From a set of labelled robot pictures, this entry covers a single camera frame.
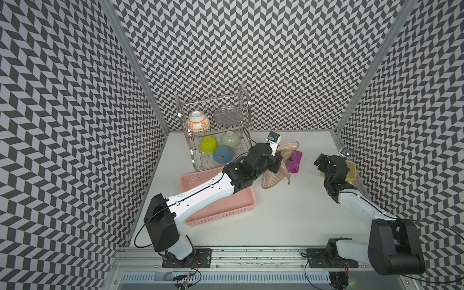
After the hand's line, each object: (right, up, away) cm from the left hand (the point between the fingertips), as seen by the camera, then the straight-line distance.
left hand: (278, 153), depth 72 cm
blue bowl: (-26, -2, +31) cm, 40 cm away
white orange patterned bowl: (-34, +14, +8) cm, 38 cm away
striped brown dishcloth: (-2, -11, +6) cm, 13 cm away
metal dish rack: (-26, +12, +13) cm, 32 cm away
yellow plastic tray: (+42, -12, +20) cm, 48 cm away
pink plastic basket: (-15, -24, +17) cm, 33 cm away
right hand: (+28, -5, +15) cm, 32 cm away
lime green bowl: (-34, +4, +29) cm, 45 cm away
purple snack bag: (+13, -7, +26) cm, 30 cm away
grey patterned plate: (-21, +16, +10) cm, 29 cm away
